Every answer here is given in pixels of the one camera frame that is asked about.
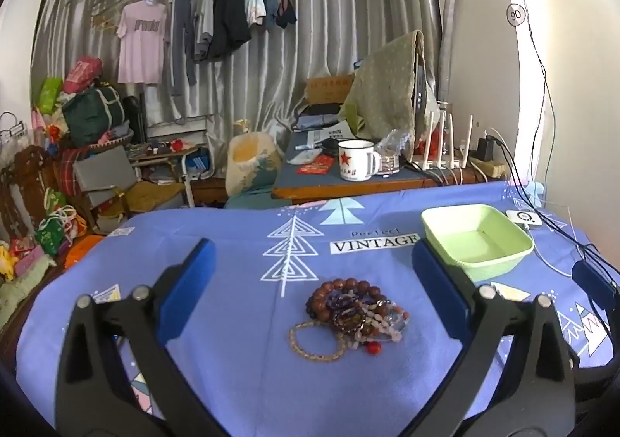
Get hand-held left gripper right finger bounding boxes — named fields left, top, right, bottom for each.
left=412, top=239, right=582, bottom=437

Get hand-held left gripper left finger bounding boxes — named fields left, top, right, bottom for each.
left=54, top=238, right=228, bottom=437

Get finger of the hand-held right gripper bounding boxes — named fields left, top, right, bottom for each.
left=572, top=260, right=620, bottom=316

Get pale mixed stone bracelet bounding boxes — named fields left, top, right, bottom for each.
left=346, top=299, right=412, bottom=354

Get light green plastic tray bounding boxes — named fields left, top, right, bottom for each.
left=420, top=204, right=535, bottom=283

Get dark purple bead bracelet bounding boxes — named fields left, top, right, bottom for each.
left=327, top=292, right=369, bottom=321

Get dark amber bead bracelet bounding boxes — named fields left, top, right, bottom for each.
left=332, top=308, right=369, bottom=336

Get brown wooden bead bracelet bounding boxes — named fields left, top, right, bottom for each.
left=305, top=277, right=388, bottom=321

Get yellow bead bracelet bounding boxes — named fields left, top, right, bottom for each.
left=289, top=321, right=347, bottom=363

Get blue printed table cloth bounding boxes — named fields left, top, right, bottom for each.
left=14, top=182, right=620, bottom=437

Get white square charger device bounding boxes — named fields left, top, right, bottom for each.
left=505, top=209, right=543, bottom=227

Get wooden side table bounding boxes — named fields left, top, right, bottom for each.
left=271, top=127, right=509, bottom=205

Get beige printed sack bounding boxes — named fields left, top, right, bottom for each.
left=225, top=133, right=284, bottom=198

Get grey flat board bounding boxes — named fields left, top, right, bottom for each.
left=72, top=146, right=136, bottom=207

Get white router with antennas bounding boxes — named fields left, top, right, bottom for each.
left=412, top=110, right=473, bottom=171

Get clear plastic bag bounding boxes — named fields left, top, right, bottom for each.
left=375, top=129, right=415, bottom=174

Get black power plug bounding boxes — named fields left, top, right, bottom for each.
left=472, top=136, right=499, bottom=161

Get white enamel mug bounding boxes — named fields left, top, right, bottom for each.
left=338, top=140, right=382, bottom=182

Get red envelope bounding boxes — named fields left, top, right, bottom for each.
left=295, top=155, right=336, bottom=175

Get dark green duffel bag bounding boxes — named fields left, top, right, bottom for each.
left=62, top=85, right=127, bottom=147

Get beige dotted fabric cover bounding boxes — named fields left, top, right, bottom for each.
left=339, top=30, right=427, bottom=140

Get cardboard box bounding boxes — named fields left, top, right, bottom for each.
left=305, top=74, right=357, bottom=105

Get pink t-shirt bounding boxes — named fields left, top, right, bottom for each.
left=116, top=1, right=169, bottom=85

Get grey hanging garment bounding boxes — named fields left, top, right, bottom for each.
left=169, top=0, right=214, bottom=96

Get black jacket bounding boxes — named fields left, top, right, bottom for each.
left=206, top=0, right=253, bottom=62

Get grey curtain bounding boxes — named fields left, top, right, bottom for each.
left=31, top=0, right=444, bottom=176

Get white cable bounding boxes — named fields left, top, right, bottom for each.
left=484, top=127, right=582, bottom=279

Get black cable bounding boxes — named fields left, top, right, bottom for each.
left=494, top=0, right=620, bottom=273

